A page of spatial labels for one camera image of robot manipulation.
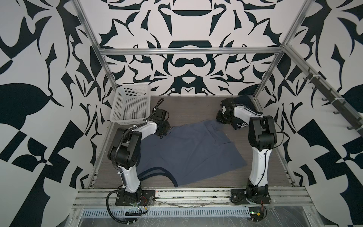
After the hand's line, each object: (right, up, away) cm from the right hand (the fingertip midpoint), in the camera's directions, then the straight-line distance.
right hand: (217, 117), depth 105 cm
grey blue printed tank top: (-22, -21, -15) cm, 34 cm away
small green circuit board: (+11, -46, -33) cm, 58 cm away
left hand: (-36, -6, -6) cm, 37 cm away
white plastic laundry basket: (-66, +10, +10) cm, 68 cm away
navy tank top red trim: (+27, +12, +11) cm, 32 cm away
